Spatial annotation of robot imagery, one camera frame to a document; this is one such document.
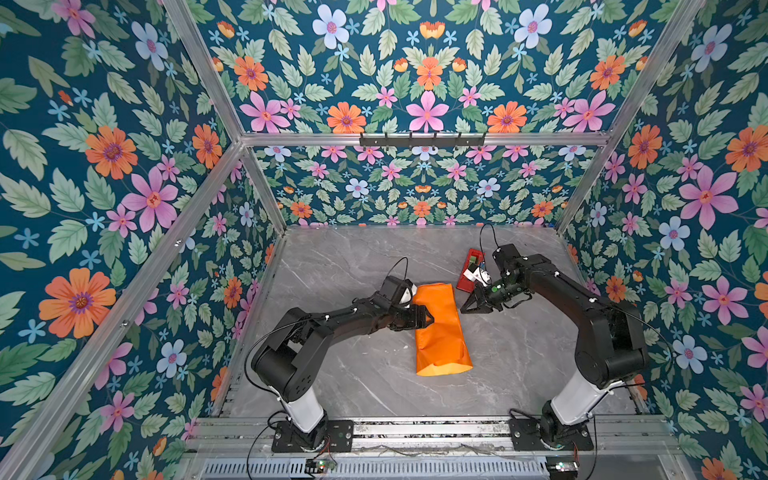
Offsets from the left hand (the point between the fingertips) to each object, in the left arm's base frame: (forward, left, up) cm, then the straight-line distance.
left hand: (430, 318), depth 87 cm
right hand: (0, -9, +5) cm, 11 cm away
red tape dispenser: (+22, -18, 0) cm, 28 cm away
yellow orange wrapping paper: (-9, -2, +1) cm, 9 cm away
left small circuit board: (-33, +30, -7) cm, 45 cm away
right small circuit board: (-37, -28, -7) cm, 47 cm away
